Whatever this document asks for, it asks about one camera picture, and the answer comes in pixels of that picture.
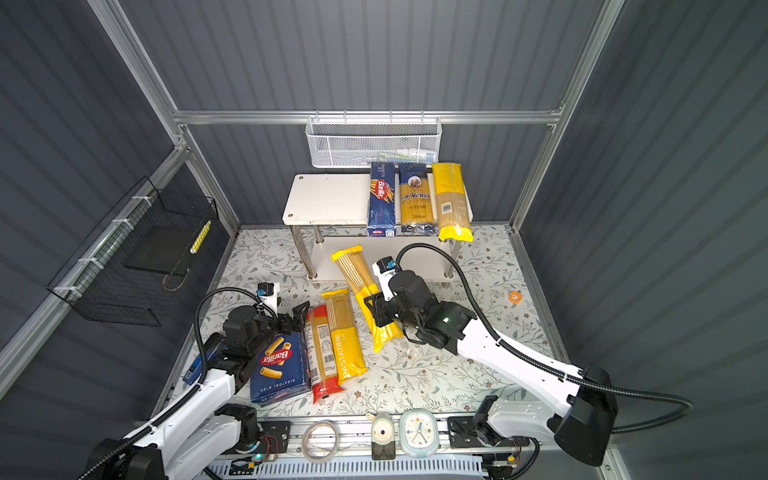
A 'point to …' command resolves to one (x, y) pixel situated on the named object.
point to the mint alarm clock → (419, 432)
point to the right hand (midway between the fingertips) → (371, 301)
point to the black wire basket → (143, 248)
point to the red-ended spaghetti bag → (319, 355)
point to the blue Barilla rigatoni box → (277, 367)
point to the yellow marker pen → (200, 237)
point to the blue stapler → (195, 370)
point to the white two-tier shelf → (315, 203)
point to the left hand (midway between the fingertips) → (293, 301)
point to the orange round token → (515, 297)
